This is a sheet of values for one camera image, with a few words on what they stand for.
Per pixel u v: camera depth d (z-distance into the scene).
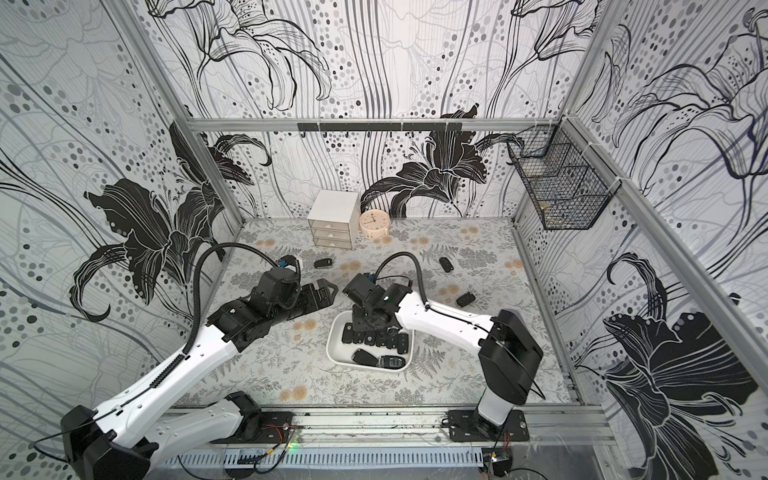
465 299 0.95
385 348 0.85
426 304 0.51
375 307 0.59
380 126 0.90
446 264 1.04
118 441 0.38
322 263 1.04
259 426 0.67
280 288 0.56
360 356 0.84
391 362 0.82
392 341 0.86
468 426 0.72
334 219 1.02
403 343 0.85
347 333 0.88
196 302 0.50
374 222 1.15
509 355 0.42
